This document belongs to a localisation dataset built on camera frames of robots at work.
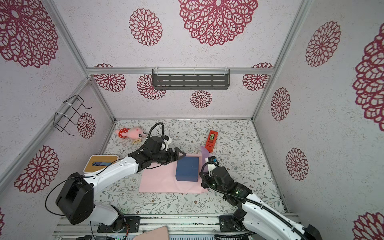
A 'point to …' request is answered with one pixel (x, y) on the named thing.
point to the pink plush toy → (133, 133)
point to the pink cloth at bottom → (159, 233)
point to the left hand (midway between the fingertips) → (181, 158)
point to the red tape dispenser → (211, 142)
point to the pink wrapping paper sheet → (162, 179)
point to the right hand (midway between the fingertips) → (199, 172)
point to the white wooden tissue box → (96, 162)
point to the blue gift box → (187, 169)
